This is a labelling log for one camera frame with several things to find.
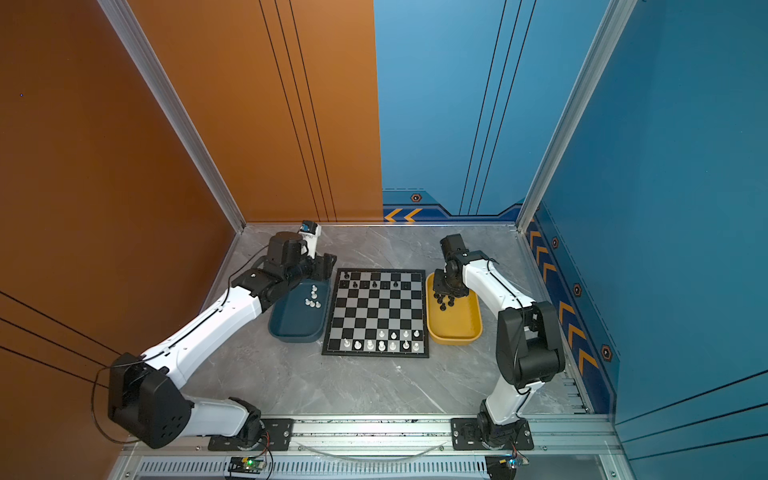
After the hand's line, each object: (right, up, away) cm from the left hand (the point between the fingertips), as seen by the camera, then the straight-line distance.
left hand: (327, 252), depth 82 cm
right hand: (+33, -11, +10) cm, 36 cm away
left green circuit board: (-17, -51, -11) cm, 55 cm away
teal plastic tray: (-12, -20, +14) cm, 27 cm away
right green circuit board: (+44, -50, -12) cm, 68 cm away
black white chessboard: (+13, -19, +12) cm, 26 cm away
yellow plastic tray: (+39, -22, +9) cm, 45 cm away
